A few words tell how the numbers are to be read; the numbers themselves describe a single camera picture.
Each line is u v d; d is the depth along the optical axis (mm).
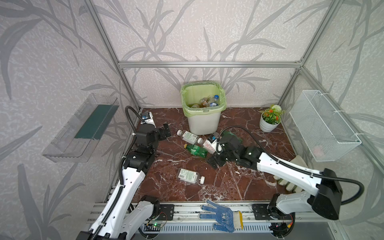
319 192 397
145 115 603
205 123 988
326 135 619
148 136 504
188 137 988
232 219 713
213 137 660
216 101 949
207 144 690
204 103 1010
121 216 416
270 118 940
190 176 824
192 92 981
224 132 1029
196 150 927
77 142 629
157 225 707
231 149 583
